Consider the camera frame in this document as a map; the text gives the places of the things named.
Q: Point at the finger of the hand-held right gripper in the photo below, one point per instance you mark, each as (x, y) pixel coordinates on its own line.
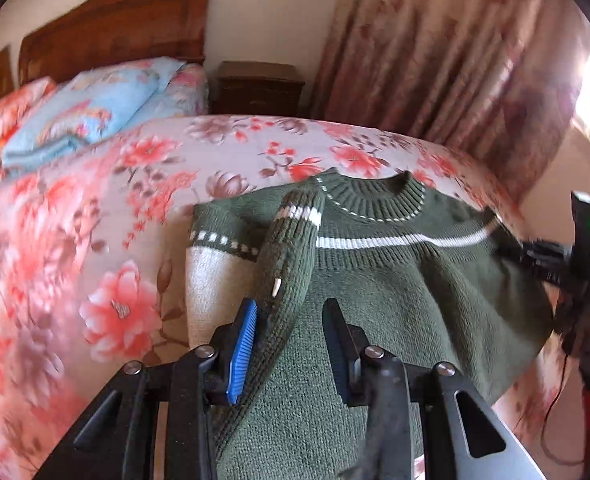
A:
(540, 262)

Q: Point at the dark wooden nightstand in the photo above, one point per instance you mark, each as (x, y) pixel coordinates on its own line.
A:
(257, 90)

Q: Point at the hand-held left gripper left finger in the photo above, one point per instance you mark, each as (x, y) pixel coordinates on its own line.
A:
(242, 350)

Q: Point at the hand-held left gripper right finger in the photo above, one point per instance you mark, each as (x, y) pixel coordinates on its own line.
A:
(339, 355)

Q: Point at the blue floral folded quilt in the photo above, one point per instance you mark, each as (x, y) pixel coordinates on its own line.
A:
(90, 105)

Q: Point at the large carved wooden headboard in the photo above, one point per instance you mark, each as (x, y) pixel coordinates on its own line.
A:
(115, 25)

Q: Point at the orange floral pillow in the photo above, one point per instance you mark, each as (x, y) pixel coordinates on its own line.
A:
(5, 120)

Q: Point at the floral pink curtain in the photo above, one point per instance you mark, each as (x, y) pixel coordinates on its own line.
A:
(435, 50)

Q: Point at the bed with floral sheet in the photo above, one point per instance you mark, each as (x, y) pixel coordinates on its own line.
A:
(100, 210)

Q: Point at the green knitted sweater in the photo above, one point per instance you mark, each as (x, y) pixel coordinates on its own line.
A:
(400, 300)

